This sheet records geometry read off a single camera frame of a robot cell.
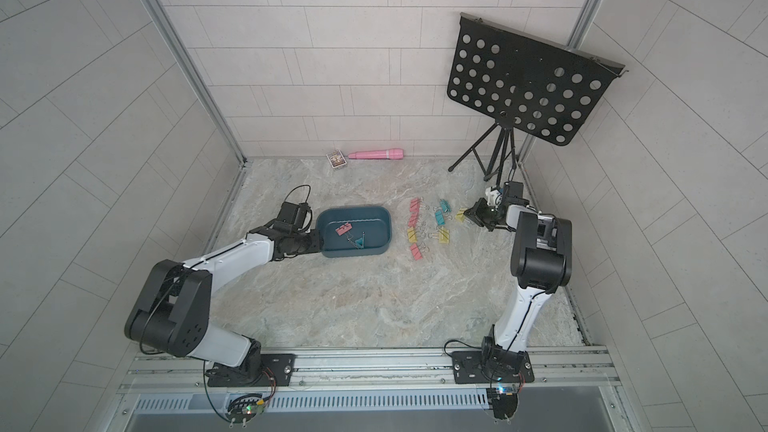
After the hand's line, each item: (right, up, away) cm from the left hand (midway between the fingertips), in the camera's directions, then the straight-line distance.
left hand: (325, 237), depth 93 cm
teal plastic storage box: (+9, +1, +4) cm, 9 cm away
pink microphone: (+21, +28, +23) cm, 42 cm away
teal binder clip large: (+11, -1, -4) cm, 12 cm away
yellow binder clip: (+27, +1, +3) cm, 28 cm away
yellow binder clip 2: (+28, -1, +1) cm, 28 cm away
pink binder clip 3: (+28, -4, -1) cm, 28 cm away
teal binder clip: (+39, +9, +9) cm, 41 cm away
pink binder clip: (+29, +10, +9) cm, 32 cm away
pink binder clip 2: (+28, +6, +7) cm, 30 cm away
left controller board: (-13, -35, -24) cm, 44 cm away
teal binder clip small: (+37, +5, +6) cm, 38 cm away
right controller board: (+48, -33, -25) cm, 63 cm away
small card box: (-1, +26, +23) cm, 35 cm away
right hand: (+46, +9, +7) cm, 48 cm away
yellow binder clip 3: (+44, +6, +6) cm, 45 cm away
